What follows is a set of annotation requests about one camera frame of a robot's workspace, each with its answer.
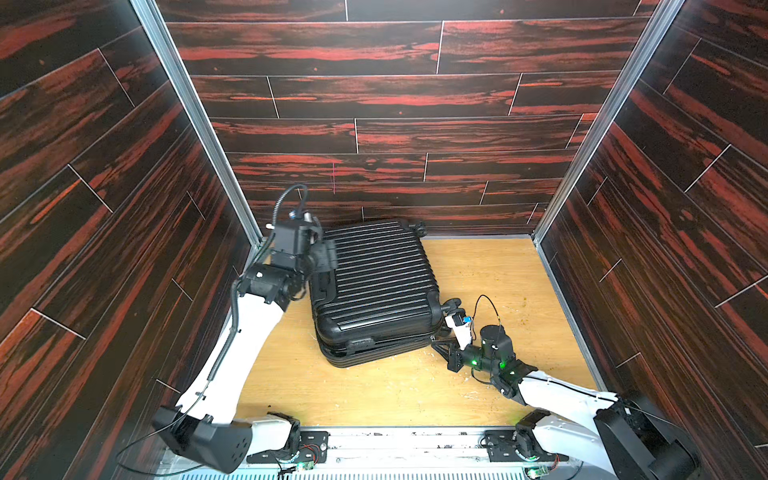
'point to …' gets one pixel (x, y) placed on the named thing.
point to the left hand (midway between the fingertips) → (322, 248)
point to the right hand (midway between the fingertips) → (436, 340)
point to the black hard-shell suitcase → (381, 299)
